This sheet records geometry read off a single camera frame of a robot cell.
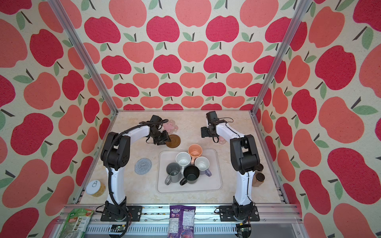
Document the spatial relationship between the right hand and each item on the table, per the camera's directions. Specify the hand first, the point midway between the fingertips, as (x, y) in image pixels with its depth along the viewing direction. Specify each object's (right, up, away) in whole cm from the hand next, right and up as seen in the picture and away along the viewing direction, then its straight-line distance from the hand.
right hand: (208, 135), depth 101 cm
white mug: (-17, -15, -7) cm, 24 cm away
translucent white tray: (+1, -27, -16) cm, 32 cm away
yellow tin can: (-63, -27, -22) cm, 72 cm away
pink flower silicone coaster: (-28, +6, +11) cm, 30 cm away
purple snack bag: (-17, -40, -31) cm, 53 cm away
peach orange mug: (-10, -10, -6) cm, 15 cm away
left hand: (-26, -5, -1) cm, 27 cm away
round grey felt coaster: (-42, -19, -10) cm, 47 cm away
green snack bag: (-68, -41, -30) cm, 85 cm away
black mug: (-11, -21, -17) cm, 29 cm away
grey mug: (-22, -19, -17) cm, 34 cm away
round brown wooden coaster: (-23, -5, +1) cm, 24 cm away
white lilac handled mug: (-5, -16, -13) cm, 21 cm away
